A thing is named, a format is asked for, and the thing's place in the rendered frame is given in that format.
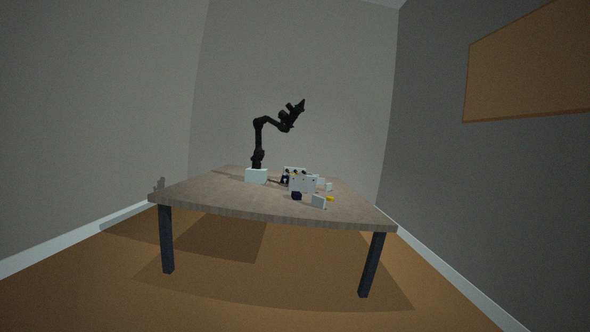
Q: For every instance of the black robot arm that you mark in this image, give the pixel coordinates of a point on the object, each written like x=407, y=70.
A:
x=283, y=126

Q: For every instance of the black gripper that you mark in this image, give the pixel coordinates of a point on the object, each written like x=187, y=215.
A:
x=297, y=110

